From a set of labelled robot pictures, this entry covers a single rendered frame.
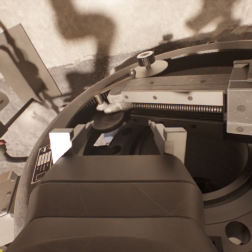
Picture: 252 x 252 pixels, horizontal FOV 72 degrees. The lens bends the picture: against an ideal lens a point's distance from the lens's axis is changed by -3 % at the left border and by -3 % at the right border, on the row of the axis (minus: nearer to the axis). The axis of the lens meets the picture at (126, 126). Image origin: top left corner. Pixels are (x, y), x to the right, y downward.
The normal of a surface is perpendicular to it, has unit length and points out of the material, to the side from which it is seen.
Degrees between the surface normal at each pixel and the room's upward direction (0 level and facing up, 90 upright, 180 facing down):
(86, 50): 0
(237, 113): 25
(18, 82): 0
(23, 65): 0
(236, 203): 90
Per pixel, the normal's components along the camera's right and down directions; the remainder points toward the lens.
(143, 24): -0.11, 0.63
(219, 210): -0.32, -0.75
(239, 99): -0.50, 0.65
